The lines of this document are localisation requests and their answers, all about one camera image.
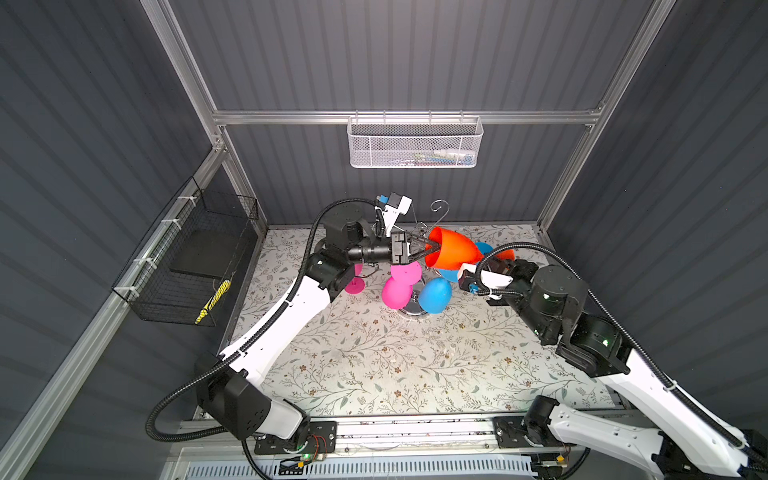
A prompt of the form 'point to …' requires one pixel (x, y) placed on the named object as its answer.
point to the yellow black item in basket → (218, 295)
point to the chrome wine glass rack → (415, 308)
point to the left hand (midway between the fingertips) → (438, 248)
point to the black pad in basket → (207, 252)
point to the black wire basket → (182, 273)
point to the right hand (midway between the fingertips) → (498, 253)
